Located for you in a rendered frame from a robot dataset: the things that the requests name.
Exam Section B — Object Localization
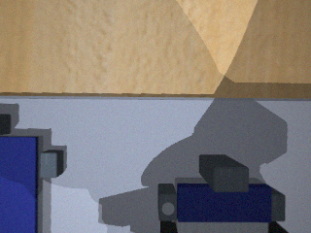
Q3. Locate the blue rectangular block with slot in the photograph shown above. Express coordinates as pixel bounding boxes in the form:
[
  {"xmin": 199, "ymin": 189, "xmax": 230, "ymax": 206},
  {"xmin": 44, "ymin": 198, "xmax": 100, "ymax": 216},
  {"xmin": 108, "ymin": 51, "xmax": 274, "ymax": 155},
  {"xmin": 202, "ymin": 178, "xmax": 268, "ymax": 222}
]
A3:
[{"xmin": 174, "ymin": 178, "xmax": 272, "ymax": 233}]

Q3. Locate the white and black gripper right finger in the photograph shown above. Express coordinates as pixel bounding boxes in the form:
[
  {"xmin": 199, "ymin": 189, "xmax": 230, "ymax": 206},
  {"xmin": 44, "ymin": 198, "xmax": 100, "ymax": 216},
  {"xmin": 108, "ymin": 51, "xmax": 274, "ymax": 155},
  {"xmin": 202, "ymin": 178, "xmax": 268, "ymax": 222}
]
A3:
[{"xmin": 268, "ymin": 221, "xmax": 289, "ymax": 233}]

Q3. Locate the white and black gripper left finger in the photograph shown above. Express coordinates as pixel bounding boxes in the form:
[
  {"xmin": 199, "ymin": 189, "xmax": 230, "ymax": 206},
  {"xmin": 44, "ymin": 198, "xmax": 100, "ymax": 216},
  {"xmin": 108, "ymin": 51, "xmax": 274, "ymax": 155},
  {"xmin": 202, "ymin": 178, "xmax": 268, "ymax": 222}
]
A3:
[{"xmin": 160, "ymin": 221, "xmax": 178, "ymax": 233}]

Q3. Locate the blue rectangular plate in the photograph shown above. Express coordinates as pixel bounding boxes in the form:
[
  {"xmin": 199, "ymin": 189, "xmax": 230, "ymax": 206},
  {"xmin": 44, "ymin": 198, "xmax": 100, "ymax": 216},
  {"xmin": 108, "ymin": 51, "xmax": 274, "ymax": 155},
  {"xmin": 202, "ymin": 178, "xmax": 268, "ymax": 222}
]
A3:
[{"xmin": 0, "ymin": 136, "xmax": 43, "ymax": 233}]

